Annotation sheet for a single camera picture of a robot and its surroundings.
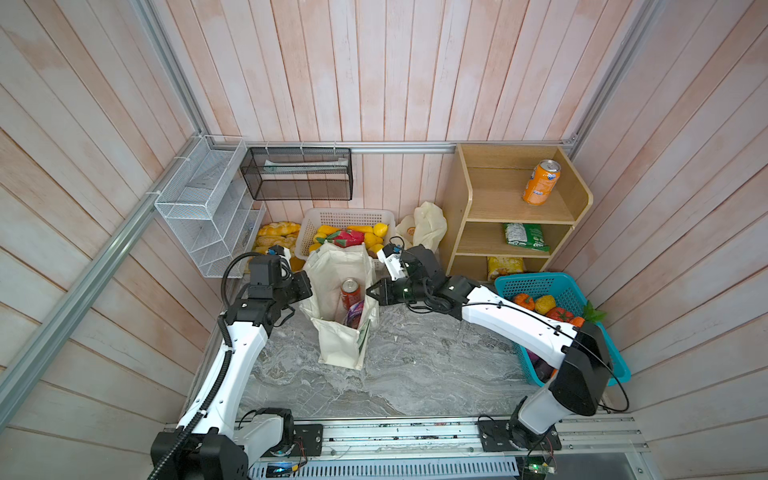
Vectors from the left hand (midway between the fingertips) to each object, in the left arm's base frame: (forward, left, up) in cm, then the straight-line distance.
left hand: (309, 284), depth 79 cm
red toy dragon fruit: (+29, -6, -12) cm, 32 cm away
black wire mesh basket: (+45, +10, +4) cm, 46 cm away
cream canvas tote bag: (+9, -3, -4) cm, 11 cm away
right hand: (-4, -15, +2) cm, 16 cm away
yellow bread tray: (+35, +20, -16) cm, 44 cm away
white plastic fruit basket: (+40, +6, -13) cm, 43 cm away
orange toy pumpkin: (+5, -65, -15) cm, 67 cm away
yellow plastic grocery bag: (+26, -35, -3) cm, 44 cm away
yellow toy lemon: (+35, -19, -14) cm, 42 cm away
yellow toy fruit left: (+36, +1, -16) cm, 40 cm away
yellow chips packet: (+20, -63, -16) cm, 68 cm away
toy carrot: (-4, -80, -9) cm, 80 cm away
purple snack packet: (-4, -12, -9) cm, 15 cm away
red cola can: (+4, -10, -11) cm, 16 cm away
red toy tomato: (-1, -75, -15) cm, 76 cm away
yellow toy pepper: (+3, -72, -15) cm, 73 cm away
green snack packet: (+19, -65, 0) cm, 68 cm away
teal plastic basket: (+9, -75, -18) cm, 78 cm away
